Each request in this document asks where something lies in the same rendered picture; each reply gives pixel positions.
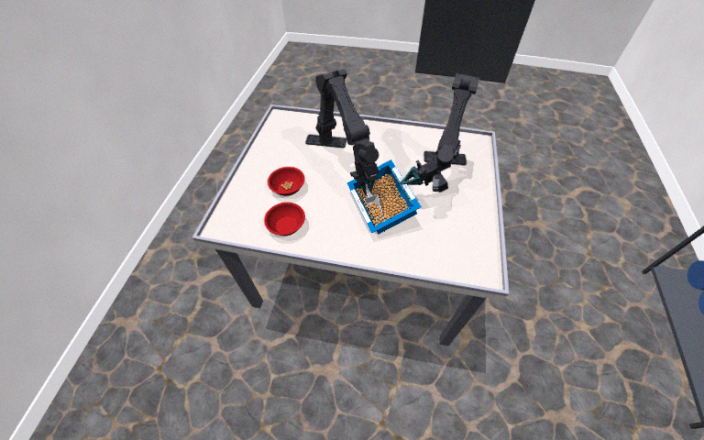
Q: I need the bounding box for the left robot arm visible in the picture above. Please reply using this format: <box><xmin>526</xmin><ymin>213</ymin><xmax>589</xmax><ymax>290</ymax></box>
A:
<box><xmin>423</xmin><ymin>73</ymin><xmax>479</xmax><ymax>193</ymax></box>

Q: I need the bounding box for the red bowl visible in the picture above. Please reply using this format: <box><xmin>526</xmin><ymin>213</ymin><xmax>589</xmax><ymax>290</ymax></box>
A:
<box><xmin>264</xmin><ymin>203</ymin><xmax>305</xmax><ymax>236</ymax></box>
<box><xmin>268</xmin><ymin>167</ymin><xmax>305</xmax><ymax>196</ymax></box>

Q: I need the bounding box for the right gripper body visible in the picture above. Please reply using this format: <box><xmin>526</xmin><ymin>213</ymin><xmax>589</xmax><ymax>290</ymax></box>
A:
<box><xmin>350</xmin><ymin>159</ymin><xmax>367</xmax><ymax>182</ymax></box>

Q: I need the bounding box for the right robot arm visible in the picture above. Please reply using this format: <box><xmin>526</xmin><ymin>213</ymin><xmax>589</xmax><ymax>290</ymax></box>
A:
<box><xmin>305</xmin><ymin>69</ymin><xmax>380</xmax><ymax>181</ymax></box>

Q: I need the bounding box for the blue dog food box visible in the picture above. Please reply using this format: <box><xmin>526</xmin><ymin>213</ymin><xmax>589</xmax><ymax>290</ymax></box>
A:
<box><xmin>347</xmin><ymin>159</ymin><xmax>422</xmax><ymax>234</ymax></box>

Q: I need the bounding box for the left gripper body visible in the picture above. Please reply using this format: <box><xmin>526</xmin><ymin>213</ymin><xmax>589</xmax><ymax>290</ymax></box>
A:
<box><xmin>414</xmin><ymin>160</ymin><xmax>439</xmax><ymax>186</ymax></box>

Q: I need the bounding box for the grey table edge rim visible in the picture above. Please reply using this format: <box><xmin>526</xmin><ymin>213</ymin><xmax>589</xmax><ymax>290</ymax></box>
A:
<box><xmin>192</xmin><ymin>104</ymin><xmax>509</xmax><ymax>296</ymax></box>

